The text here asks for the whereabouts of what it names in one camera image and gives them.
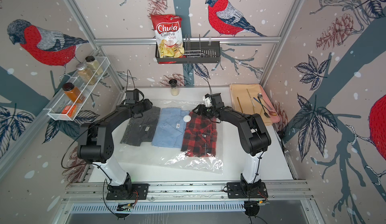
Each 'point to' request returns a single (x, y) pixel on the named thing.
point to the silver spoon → (260, 95)
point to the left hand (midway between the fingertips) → (152, 100)
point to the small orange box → (69, 110)
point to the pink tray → (272, 111)
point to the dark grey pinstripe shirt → (141, 129)
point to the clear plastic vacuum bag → (169, 159)
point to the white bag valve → (187, 118)
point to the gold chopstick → (252, 102)
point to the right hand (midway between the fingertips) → (195, 110)
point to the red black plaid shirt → (200, 136)
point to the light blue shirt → (170, 128)
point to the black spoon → (265, 114)
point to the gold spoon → (237, 98)
